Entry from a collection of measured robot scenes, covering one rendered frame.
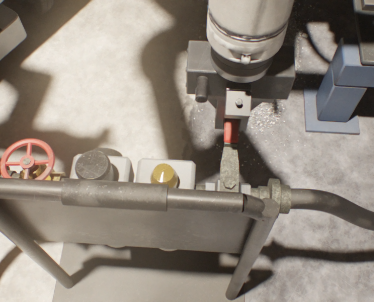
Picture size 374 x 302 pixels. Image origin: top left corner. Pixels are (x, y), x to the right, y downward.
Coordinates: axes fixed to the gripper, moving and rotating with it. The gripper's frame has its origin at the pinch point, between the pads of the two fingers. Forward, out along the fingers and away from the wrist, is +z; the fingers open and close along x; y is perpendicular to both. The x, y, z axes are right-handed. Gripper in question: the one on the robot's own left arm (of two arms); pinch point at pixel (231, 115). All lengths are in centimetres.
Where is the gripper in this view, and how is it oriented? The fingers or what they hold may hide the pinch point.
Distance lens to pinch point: 68.3
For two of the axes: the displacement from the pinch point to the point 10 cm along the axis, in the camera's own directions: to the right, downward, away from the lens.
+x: 10.0, 0.6, -0.3
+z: 0.0, 4.6, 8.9
